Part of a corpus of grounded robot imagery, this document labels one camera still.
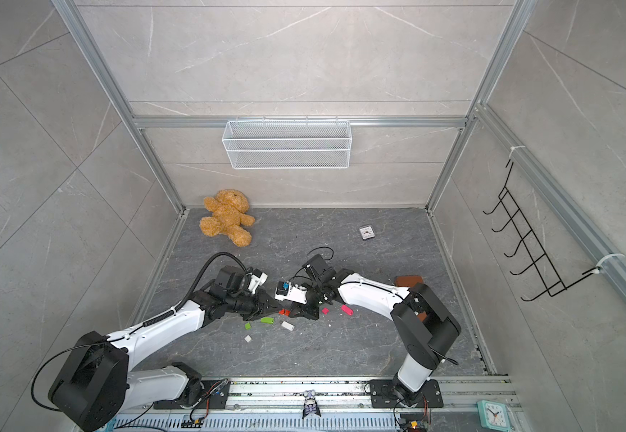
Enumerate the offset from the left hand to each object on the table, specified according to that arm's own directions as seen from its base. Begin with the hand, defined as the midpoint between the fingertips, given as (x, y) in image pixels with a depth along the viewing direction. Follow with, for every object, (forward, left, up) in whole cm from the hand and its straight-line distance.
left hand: (285, 305), depth 80 cm
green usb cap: (-2, +13, -10) cm, 17 cm away
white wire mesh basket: (+56, 0, +19) cm, 59 cm away
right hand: (0, -3, -4) cm, 5 cm away
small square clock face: (+34, -31, -9) cm, 48 cm away
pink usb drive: (+2, -20, -11) cm, 23 cm away
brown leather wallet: (+14, -45, -14) cm, 49 cm away
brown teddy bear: (+43, +26, -1) cm, 50 cm away
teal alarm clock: (-29, -55, -8) cm, 63 cm away
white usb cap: (-6, +13, -10) cm, 17 cm away
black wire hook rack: (-8, -62, +24) cm, 67 cm away
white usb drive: (-3, 0, -10) cm, 10 cm away
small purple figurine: (-25, -7, -7) cm, 27 cm away
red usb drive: (-1, 0, -1) cm, 2 cm away
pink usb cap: (-3, -12, +3) cm, 13 cm away
